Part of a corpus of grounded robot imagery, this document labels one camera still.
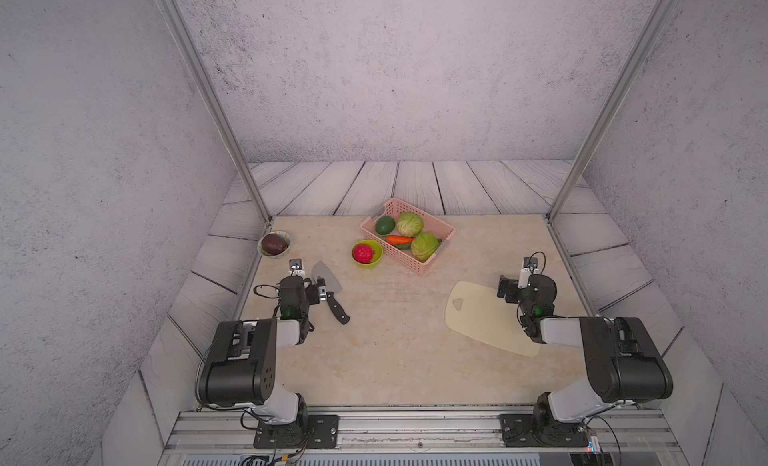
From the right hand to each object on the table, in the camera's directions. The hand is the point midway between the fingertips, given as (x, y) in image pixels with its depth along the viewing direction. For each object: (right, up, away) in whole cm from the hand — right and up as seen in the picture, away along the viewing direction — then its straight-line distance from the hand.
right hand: (521, 275), depth 94 cm
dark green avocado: (-43, +16, +20) cm, 50 cm away
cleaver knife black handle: (-55, -12, -2) cm, 57 cm away
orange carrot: (-38, +11, +17) cm, 43 cm away
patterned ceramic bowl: (-80, +13, +17) cm, 82 cm away
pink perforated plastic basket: (-39, +24, +25) cm, 52 cm away
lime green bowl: (-46, +5, +10) cm, 47 cm away
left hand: (-66, -1, +1) cm, 66 cm away
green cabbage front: (-29, +9, +7) cm, 31 cm away
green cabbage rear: (-34, +17, +14) cm, 40 cm away
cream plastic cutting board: (-13, -12, +4) cm, 18 cm away
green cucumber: (-36, +9, +16) cm, 40 cm away
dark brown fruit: (-81, +10, +11) cm, 82 cm away
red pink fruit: (-50, +6, +10) cm, 51 cm away
